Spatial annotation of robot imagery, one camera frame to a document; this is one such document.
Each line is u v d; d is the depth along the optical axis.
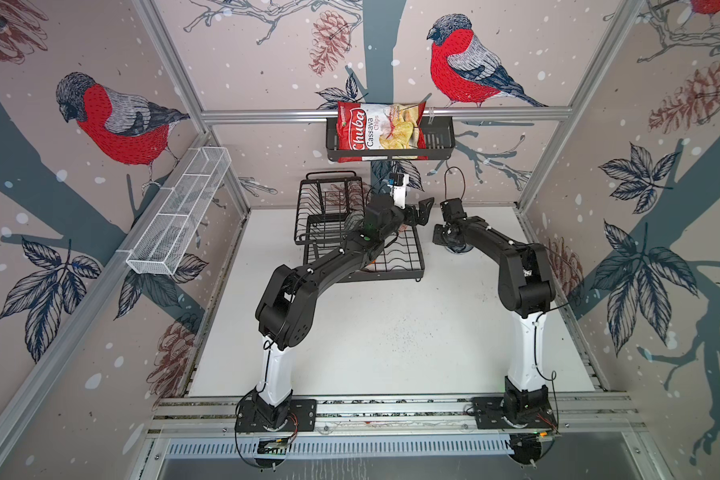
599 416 0.74
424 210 0.76
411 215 0.76
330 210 1.08
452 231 0.80
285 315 0.51
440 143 0.95
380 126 0.87
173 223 0.76
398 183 0.73
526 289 0.58
